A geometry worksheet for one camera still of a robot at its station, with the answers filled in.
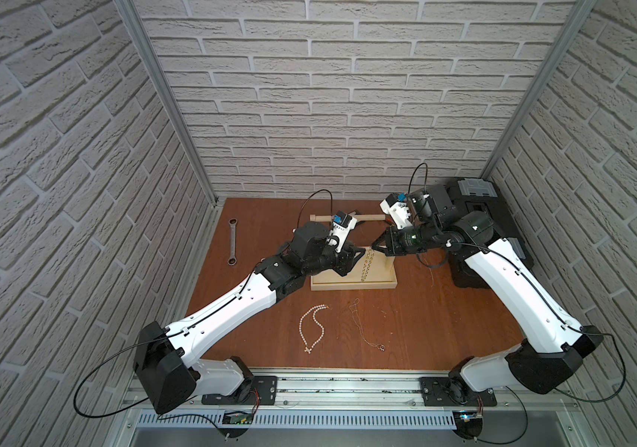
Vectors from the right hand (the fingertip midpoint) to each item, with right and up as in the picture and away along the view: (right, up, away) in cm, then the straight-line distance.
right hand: (376, 245), depth 68 cm
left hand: (-3, 0, +2) cm, 3 cm away
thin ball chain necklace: (-3, -24, +19) cm, 31 cm away
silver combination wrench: (-48, -8, +32) cm, 58 cm away
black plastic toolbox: (+46, +16, +31) cm, 58 cm away
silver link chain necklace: (-1, -6, +7) cm, 9 cm away
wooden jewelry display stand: (+4, -11, +30) cm, 32 cm away
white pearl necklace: (-15, -22, +22) cm, 34 cm away
